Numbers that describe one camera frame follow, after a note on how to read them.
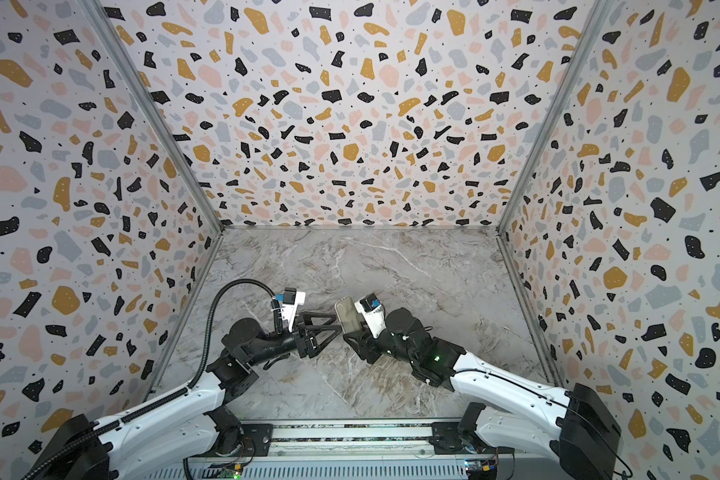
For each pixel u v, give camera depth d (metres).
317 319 0.73
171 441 0.54
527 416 0.46
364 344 0.64
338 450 0.73
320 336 0.64
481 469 0.72
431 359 0.56
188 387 0.52
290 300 0.64
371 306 0.64
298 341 0.62
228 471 0.70
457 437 0.74
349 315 0.71
